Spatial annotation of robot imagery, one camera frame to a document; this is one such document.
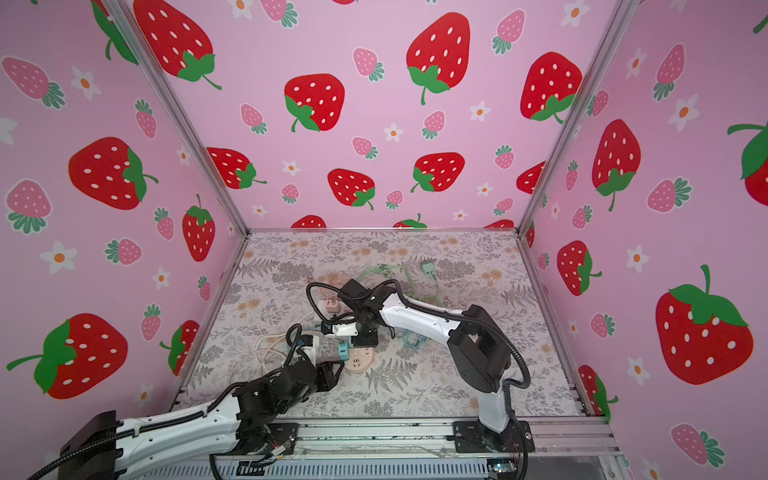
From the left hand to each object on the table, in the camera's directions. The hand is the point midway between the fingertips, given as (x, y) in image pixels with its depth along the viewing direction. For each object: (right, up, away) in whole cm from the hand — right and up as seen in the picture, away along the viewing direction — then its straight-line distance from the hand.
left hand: (342, 365), depth 80 cm
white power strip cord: (-24, +5, +12) cm, 27 cm away
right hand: (+3, +7, +5) cm, 10 cm away
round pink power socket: (+4, 0, +5) cm, 7 cm away
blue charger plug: (0, +4, +1) cm, 4 cm away
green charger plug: (+27, +25, +28) cm, 47 cm away
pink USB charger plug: (-5, +15, +10) cm, 19 cm away
